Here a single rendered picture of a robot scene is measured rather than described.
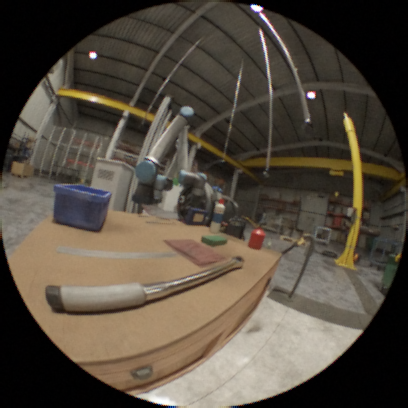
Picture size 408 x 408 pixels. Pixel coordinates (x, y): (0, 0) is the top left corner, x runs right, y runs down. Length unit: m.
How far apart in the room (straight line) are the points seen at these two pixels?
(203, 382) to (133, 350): 0.51
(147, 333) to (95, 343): 0.07
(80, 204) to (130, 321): 0.36
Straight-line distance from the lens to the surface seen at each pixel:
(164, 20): 8.46
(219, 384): 0.68
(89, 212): 0.46
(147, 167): 0.95
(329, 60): 8.82
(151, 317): 0.21
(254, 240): 0.70
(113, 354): 0.18
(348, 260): 3.86
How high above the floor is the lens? 0.64
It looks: level
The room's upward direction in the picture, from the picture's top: 13 degrees clockwise
